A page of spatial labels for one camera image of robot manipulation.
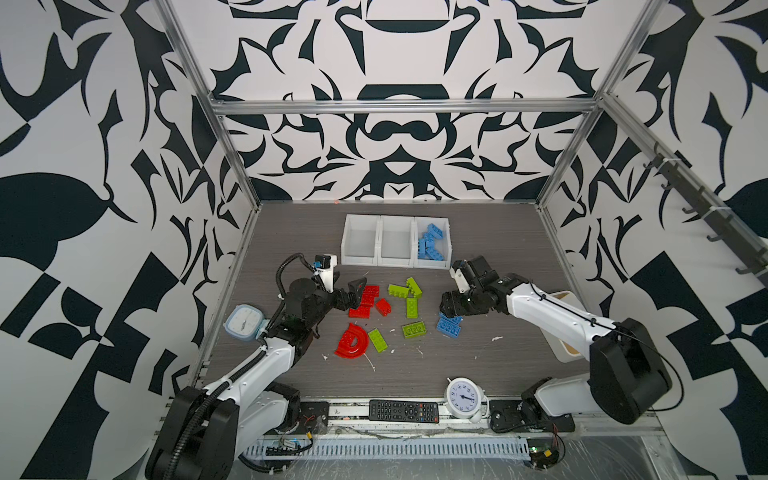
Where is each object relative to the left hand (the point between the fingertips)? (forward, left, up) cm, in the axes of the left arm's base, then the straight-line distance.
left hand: (351, 271), depth 82 cm
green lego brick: (+1, -13, -14) cm, 19 cm away
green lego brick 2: (+2, -18, -14) cm, 23 cm away
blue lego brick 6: (-8, -30, -15) cm, 34 cm away
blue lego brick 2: (+19, -25, -13) cm, 34 cm away
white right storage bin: (+19, -30, -14) cm, 38 cm away
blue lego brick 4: (+24, -27, -12) cm, 38 cm away
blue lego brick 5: (-9, -28, -16) cm, 33 cm away
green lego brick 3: (-4, -17, -16) cm, 24 cm away
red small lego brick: (-3, -8, -16) cm, 18 cm away
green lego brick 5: (-14, -7, -16) cm, 22 cm away
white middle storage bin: (+19, -13, -14) cm, 27 cm away
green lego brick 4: (-11, -17, -15) cm, 25 cm away
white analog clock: (-29, -28, -14) cm, 43 cm away
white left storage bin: (+24, 0, -17) cm, 30 cm away
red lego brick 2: (-5, -2, -14) cm, 15 cm away
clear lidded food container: (-8, +31, -14) cm, 35 cm away
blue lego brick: (+14, -26, -14) cm, 33 cm away
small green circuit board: (-40, -45, -17) cm, 63 cm away
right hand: (-6, -28, -10) cm, 30 cm away
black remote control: (-31, -13, -15) cm, 37 cm away
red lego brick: (+1, -4, -15) cm, 15 cm away
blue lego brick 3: (+16, -22, -12) cm, 30 cm away
